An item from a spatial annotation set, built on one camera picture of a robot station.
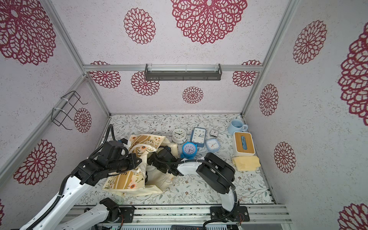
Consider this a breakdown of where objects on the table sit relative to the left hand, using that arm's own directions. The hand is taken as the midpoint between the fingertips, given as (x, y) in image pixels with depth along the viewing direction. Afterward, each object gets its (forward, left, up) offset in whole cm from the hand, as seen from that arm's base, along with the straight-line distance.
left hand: (141, 162), depth 71 cm
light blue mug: (+39, -62, -19) cm, 75 cm away
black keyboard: (-26, -23, -18) cm, 39 cm away
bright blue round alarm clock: (+17, -25, -19) cm, 36 cm away
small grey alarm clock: (+32, -44, -20) cm, 57 cm away
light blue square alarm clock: (+21, -41, -20) cm, 51 cm away
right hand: (+6, +1, -14) cm, 15 cm away
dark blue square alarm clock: (+29, -32, -19) cm, 47 cm away
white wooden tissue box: (+21, -61, -18) cm, 67 cm away
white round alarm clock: (+27, -18, -17) cm, 37 cm away
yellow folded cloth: (+7, -60, -19) cm, 64 cm away
